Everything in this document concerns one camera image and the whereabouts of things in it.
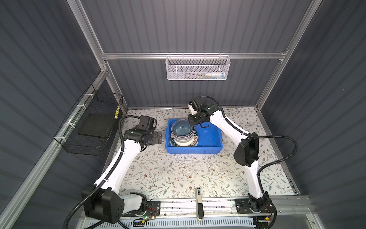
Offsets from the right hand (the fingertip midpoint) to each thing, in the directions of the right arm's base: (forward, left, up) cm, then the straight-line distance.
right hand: (191, 121), depth 91 cm
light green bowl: (-10, +5, -10) cm, 15 cm away
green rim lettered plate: (-10, +10, -12) cm, 18 cm away
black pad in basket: (-12, +50, +13) cm, 54 cm away
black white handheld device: (-45, -3, -13) cm, 47 cm away
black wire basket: (0, +55, +18) cm, 58 cm away
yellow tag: (-2, +44, +11) cm, 45 cm away
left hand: (-14, +23, +3) cm, 27 cm away
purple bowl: (-10, +6, -5) cm, 13 cm away
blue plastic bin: (-6, -13, -15) cm, 20 cm away
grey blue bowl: (0, +7, -7) cm, 9 cm away
